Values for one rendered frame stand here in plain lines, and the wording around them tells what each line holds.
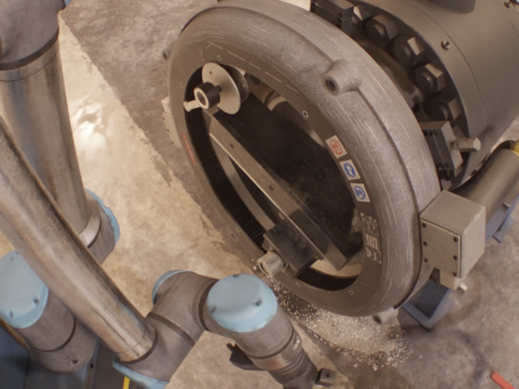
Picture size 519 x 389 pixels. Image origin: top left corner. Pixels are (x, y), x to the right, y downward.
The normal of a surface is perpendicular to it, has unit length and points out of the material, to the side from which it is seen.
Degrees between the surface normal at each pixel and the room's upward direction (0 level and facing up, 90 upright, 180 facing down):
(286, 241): 13
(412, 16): 8
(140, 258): 0
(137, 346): 70
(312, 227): 90
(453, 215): 23
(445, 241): 90
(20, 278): 5
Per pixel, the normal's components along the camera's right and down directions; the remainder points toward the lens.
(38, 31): 0.82, 0.52
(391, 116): 0.36, -0.15
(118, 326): 0.63, 0.30
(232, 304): -0.32, -0.71
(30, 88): 0.49, 0.75
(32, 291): -0.07, -0.57
